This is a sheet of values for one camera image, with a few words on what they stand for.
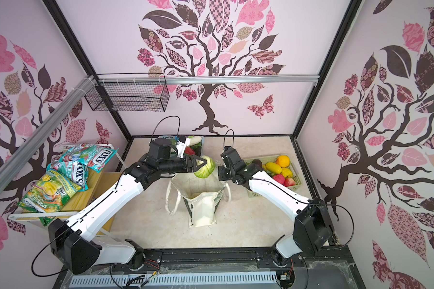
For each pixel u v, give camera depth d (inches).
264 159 40.0
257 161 38.2
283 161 38.3
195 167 25.6
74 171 23.1
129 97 47.9
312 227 16.4
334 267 28.6
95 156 24.7
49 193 21.0
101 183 24.7
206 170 27.5
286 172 37.3
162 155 22.5
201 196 27.0
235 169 24.0
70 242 14.8
